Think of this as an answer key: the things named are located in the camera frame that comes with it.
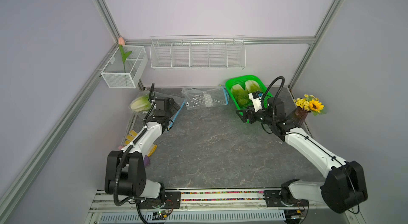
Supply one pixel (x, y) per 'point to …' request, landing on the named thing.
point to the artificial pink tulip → (124, 55)
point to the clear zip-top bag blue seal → (204, 96)
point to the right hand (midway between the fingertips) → (242, 107)
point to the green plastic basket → (241, 81)
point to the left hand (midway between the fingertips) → (172, 107)
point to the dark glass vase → (299, 116)
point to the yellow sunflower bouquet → (311, 103)
